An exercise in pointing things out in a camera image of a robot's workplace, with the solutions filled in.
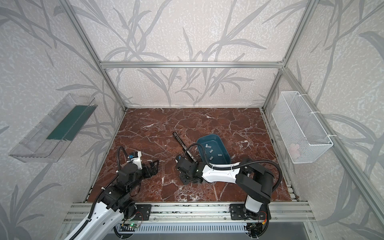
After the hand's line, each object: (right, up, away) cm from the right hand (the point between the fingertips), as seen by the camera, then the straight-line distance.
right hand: (183, 169), depth 85 cm
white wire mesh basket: (+53, +22, -24) cm, 62 cm away
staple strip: (+17, +5, +7) cm, 19 cm away
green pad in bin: (-47, +27, -20) cm, 58 cm away
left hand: (-15, +8, -4) cm, 17 cm away
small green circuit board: (-22, -22, -15) cm, 34 cm away
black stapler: (+1, +8, +8) cm, 12 cm away
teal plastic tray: (+19, +9, +11) cm, 24 cm away
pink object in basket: (+57, +14, -12) cm, 60 cm away
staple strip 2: (+22, +6, +9) cm, 25 cm away
